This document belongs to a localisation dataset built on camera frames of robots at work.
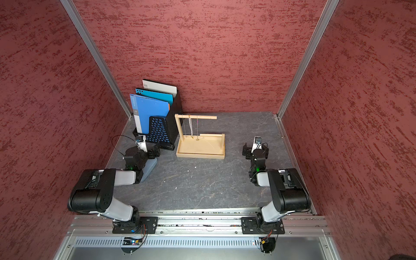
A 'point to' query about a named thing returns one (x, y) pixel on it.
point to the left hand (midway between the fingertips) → (152, 145)
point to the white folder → (160, 87)
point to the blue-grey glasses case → (148, 168)
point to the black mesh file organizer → (166, 129)
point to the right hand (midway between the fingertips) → (253, 145)
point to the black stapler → (168, 147)
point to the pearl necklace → (190, 121)
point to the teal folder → (156, 95)
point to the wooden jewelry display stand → (205, 146)
